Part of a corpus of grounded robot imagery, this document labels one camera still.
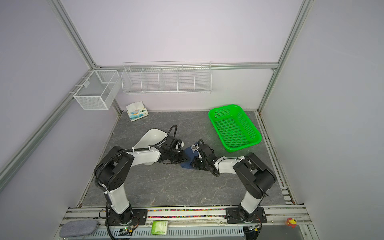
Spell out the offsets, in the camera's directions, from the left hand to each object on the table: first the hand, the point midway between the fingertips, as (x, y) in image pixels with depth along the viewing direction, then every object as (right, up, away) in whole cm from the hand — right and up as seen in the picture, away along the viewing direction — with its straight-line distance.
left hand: (189, 161), depth 91 cm
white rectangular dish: (-16, +8, -26) cm, 32 cm away
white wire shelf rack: (-14, +55, +8) cm, 57 cm away
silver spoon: (+2, +8, +8) cm, 11 cm away
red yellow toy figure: (+48, -22, -23) cm, 58 cm away
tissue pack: (-42, +33, +23) cm, 58 cm away
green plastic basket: (+32, +20, +18) cm, 42 cm away
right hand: (0, -2, 0) cm, 2 cm away
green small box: (-13, -26, -21) cm, 36 cm away
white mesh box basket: (-62, +46, +9) cm, 78 cm away
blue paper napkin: (0, +2, +7) cm, 7 cm away
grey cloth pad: (-53, -26, -22) cm, 63 cm away
